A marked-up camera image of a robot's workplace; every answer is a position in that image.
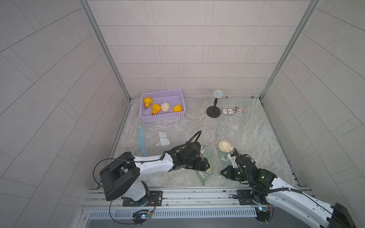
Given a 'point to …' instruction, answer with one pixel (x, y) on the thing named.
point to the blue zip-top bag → (156, 139)
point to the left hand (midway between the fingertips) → (206, 167)
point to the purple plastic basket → (173, 97)
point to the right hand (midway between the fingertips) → (220, 175)
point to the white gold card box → (227, 111)
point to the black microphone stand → (214, 111)
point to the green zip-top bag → (216, 154)
